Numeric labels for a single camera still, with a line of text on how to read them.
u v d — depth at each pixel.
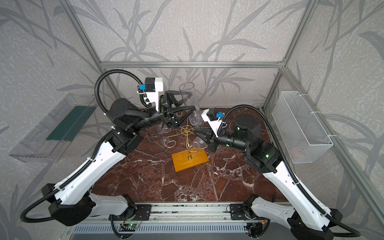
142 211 0.74
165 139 1.00
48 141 0.63
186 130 0.68
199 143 0.56
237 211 0.74
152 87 0.38
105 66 0.93
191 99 0.47
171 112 0.40
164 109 0.43
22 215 0.36
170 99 0.48
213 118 0.44
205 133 0.48
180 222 0.72
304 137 0.61
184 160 0.92
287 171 0.39
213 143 0.45
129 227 0.71
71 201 0.39
